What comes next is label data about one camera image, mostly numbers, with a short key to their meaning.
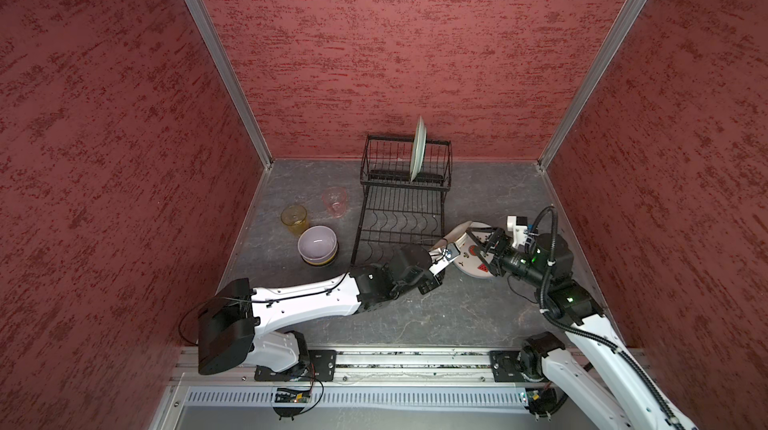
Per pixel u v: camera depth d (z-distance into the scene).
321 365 0.75
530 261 0.60
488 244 0.64
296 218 0.98
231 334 0.40
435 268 0.63
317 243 0.90
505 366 0.74
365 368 0.75
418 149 0.76
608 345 0.47
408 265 0.53
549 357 0.63
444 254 0.61
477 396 0.71
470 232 0.69
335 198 1.04
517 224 0.70
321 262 0.86
